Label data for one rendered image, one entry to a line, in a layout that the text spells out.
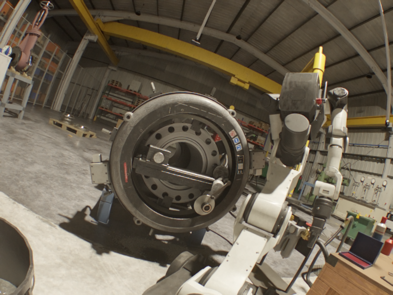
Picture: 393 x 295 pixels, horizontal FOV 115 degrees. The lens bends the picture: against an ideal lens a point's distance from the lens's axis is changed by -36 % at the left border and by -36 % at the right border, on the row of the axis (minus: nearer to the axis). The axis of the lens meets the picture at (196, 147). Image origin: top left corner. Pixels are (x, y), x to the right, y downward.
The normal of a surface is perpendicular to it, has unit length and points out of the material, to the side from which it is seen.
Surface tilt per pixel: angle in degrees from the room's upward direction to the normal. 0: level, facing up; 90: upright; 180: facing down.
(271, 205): 56
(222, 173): 90
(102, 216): 90
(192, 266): 45
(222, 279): 29
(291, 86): 78
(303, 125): 62
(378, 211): 90
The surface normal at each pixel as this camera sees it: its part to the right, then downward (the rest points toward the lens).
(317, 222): -0.55, -0.47
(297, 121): -0.26, -0.59
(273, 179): -0.11, -0.77
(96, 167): 0.26, 0.09
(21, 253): -0.14, -0.11
